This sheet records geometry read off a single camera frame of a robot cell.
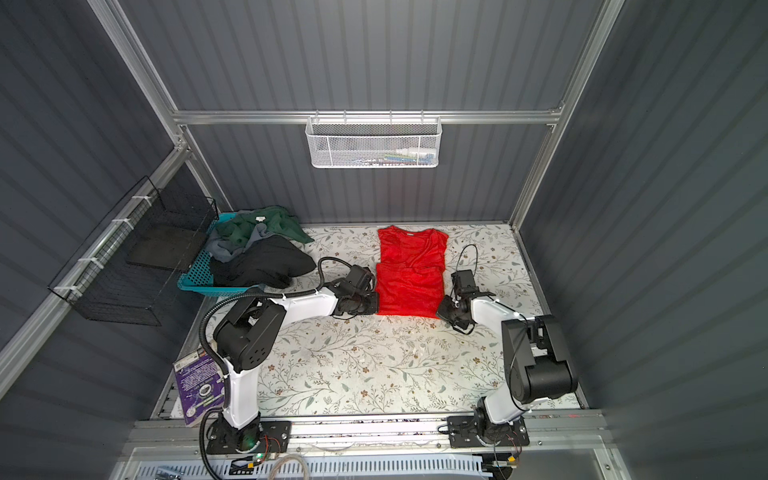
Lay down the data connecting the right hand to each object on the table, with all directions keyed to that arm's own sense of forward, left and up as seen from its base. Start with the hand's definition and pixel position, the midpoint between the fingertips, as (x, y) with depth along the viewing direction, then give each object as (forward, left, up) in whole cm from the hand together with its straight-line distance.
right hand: (446, 315), depth 95 cm
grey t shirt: (+15, +70, +16) cm, 74 cm away
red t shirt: (+13, +11, +2) cm, 18 cm away
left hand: (+3, +21, 0) cm, 21 cm away
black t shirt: (+12, +56, +14) cm, 59 cm away
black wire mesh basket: (-3, +81, +30) cm, 86 cm away
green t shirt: (+21, +66, +20) cm, 72 cm away
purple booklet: (-23, +68, +4) cm, 72 cm away
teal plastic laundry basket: (+11, +82, +7) cm, 83 cm away
